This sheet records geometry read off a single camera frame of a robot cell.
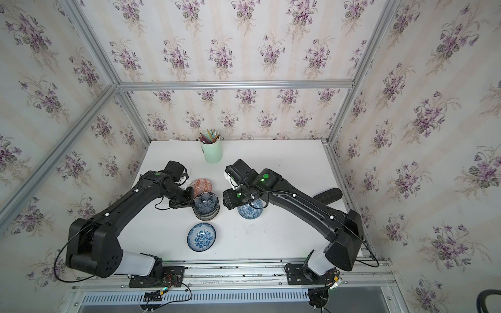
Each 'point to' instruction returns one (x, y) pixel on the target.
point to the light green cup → (212, 152)
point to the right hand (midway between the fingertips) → (231, 201)
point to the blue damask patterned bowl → (251, 210)
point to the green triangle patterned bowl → (207, 217)
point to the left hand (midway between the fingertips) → (197, 204)
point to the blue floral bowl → (201, 237)
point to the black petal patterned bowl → (206, 203)
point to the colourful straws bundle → (211, 137)
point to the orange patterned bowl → (201, 186)
